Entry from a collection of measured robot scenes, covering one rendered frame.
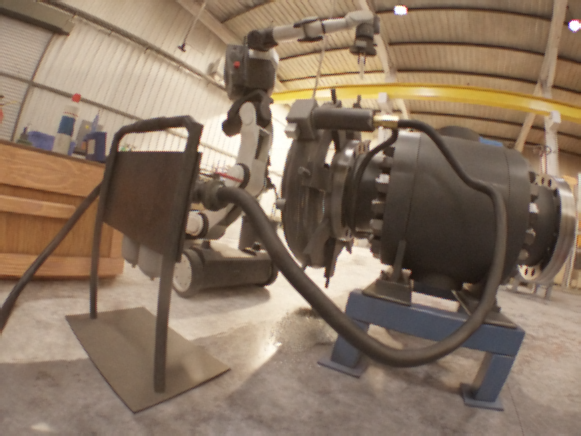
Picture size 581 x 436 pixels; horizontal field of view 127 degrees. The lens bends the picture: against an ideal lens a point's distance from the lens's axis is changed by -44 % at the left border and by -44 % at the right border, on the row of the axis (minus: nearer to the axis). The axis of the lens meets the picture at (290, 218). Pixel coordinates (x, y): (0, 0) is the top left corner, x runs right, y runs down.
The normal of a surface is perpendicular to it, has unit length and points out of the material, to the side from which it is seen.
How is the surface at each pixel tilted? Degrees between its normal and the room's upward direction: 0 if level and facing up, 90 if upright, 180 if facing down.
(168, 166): 90
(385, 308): 90
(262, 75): 87
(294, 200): 109
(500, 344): 90
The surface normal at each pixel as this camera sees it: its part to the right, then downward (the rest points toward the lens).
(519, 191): -0.41, -0.27
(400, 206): -0.49, 0.15
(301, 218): 0.05, 0.41
